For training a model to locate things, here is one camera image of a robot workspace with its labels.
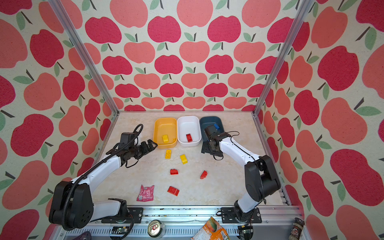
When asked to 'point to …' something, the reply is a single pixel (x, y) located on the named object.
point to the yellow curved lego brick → (184, 159)
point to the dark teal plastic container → (206, 121)
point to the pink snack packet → (146, 194)
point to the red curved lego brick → (174, 172)
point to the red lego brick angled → (203, 175)
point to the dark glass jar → (296, 229)
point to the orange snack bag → (211, 231)
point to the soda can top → (156, 228)
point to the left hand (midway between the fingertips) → (154, 148)
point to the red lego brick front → (173, 190)
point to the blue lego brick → (216, 126)
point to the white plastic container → (188, 131)
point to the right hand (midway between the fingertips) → (211, 151)
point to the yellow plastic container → (165, 126)
